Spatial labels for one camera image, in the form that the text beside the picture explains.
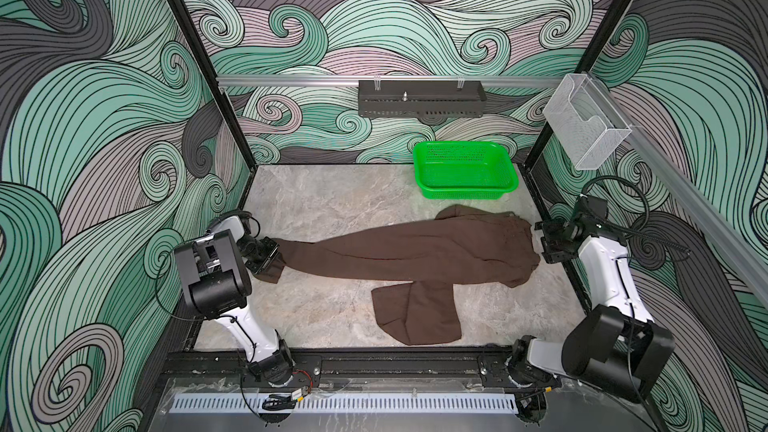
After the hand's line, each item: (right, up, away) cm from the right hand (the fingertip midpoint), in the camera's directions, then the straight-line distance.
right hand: (540, 234), depth 83 cm
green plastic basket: (-11, +20, +35) cm, 42 cm away
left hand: (-76, -9, +8) cm, 77 cm away
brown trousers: (-33, -10, +5) cm, 34 cm away
